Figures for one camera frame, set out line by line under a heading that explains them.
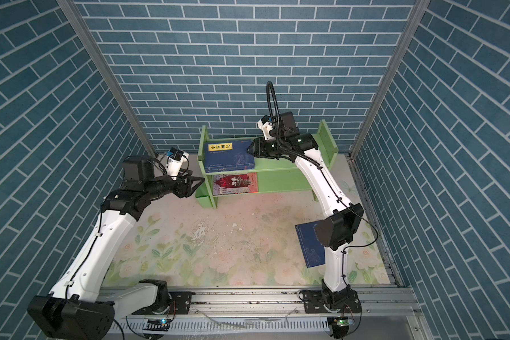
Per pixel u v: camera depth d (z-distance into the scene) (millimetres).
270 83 589
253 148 736
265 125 709
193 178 656
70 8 694
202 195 951
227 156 788
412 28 751
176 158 607
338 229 481
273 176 917
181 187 627
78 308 357
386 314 768
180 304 733
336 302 656
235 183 915
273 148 664
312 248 865
